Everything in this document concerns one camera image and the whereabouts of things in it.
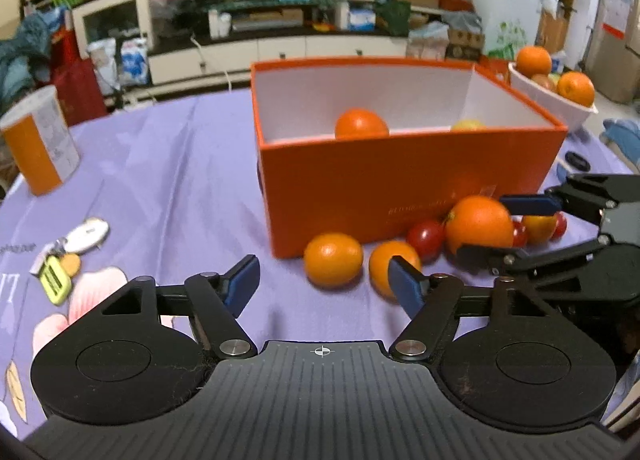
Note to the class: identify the orange white milk powder can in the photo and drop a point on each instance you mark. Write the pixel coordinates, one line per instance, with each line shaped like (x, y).
(40, 141)

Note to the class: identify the red gift bag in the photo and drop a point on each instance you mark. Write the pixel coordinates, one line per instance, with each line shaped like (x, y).
(78, 91)

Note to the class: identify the orange cardboard box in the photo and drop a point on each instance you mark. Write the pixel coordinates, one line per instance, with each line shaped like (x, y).
(375, 188)

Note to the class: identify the purple floral tablecloth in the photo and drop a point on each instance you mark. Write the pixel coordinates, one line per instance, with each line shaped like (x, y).
(179, 185)

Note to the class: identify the white TV cabinet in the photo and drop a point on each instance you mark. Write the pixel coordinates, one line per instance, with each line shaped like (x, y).
(194, 55)

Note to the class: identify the orange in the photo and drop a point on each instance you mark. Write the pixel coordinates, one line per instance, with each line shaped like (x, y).
(380, 260)
(533, 60)
(360, 123)
(576, 87)
(332, 260)
(478, 221)

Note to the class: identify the yellow apple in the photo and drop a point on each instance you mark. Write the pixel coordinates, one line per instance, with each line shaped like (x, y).
(467, 125)

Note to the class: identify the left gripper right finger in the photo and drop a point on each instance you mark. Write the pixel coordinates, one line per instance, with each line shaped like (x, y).
(501, 353)

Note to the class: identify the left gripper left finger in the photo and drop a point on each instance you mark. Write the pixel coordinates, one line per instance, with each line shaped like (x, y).
(147, 348)

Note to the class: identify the red cherry tomato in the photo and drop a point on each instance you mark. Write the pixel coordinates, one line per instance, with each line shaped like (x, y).
(427, 238)

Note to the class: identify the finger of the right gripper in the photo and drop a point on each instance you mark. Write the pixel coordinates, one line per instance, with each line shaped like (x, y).
(531, 204)
(503, 261)

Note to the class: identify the teal down jacket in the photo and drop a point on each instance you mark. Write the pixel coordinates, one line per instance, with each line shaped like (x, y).
(22, 57)

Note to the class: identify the white fruit basket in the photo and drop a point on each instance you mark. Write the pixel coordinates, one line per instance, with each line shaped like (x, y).
(571, 114)

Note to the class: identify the white small cabinet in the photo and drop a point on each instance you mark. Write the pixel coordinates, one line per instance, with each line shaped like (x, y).
(98, 19)

